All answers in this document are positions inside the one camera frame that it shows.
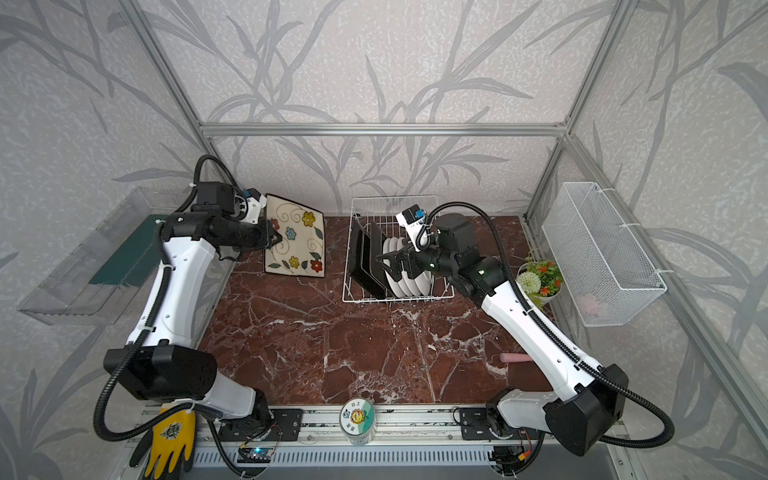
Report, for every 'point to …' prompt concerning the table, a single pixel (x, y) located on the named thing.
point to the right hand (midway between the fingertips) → (392, 241)
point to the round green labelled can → (357, 420)
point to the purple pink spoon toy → (512, 357)
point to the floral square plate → (302, 231)
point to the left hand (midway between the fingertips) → (282, 225)
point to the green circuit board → (254, 455)
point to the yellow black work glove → (172, 447)
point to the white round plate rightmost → (425, 283)
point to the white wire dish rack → (383, 211)
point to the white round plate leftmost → (393, 283)
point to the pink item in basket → (588, 303)
